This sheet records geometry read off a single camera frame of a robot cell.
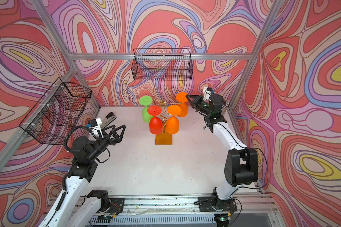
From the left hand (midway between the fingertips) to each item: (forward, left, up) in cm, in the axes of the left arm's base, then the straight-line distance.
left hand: (121, 126), depth 69 cm
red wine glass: (+6, -16, -8) cm, 19 cm away
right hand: (+18, -33, +3) cm, 38 cm away
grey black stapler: (+28, +22, -26) cm, 45 cm away
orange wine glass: (+18, -31, +3) cm, 36 cm away
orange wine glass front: (+5, -26, -6) cm, 27 cm away
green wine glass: (+15, -11, +3) cm, 19 cm away
